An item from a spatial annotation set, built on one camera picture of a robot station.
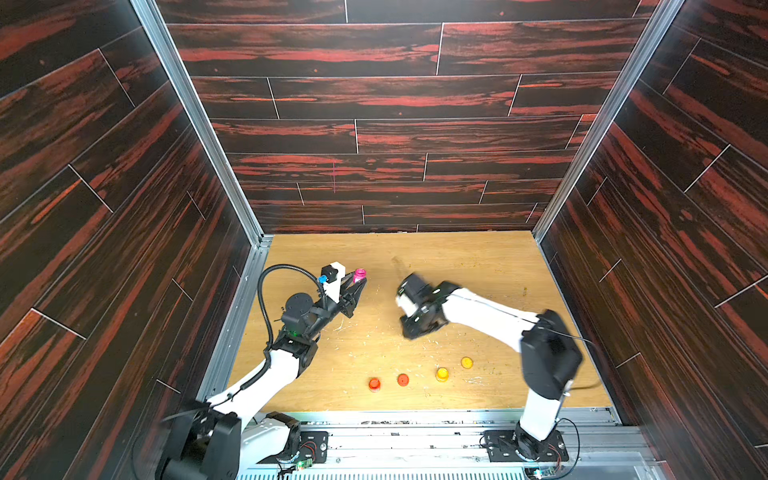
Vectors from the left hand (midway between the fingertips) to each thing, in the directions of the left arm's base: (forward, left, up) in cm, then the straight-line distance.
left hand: (361, 278), depth 76 cm
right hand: (-3, -15, -20) cm, 25 cm away
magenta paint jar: (0, 0, +2) cm, 2 cm away
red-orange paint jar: (-19, -4, -25) cm, 31 cm away
